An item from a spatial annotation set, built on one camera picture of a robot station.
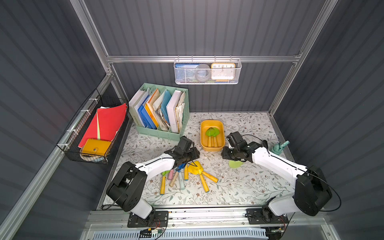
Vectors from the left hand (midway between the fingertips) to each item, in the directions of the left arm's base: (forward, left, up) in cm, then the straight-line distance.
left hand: (196, 153), depth 89 cm
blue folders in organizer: (+22, +33, +8) cm, 40 cm away
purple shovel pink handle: (-11, +15, -6) cm, 20 cm away
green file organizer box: (+23, +23, +13) cm, 35 cm away
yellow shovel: (-7, 0, -5) cm, 9 cm away
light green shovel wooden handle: (-4, -23, -7) cm, 25 cm away
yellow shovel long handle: (-17, -5, -6) cm, 18 cm away
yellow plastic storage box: (+29, -7, -7) cm, 30 cm away
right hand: (-1, -17, +2) cm, 18 cm away
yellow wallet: (-10, +45, +22) cm, 51 cm away
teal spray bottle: (+2, -49, +1) cm, 49 cm away
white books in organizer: (+21, +13, +17) cm, 30 cm away
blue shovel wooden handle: (-7, +11, -7) cm, 14 cm away
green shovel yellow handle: (+20, -15, -6) cm, 26 cm away
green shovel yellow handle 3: (-16, +19, -6) cm, 26 cm away
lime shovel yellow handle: (-9, +6, -7) cm, 13 cm away
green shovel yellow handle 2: (+20, -10, -6) cm, 23 cm away
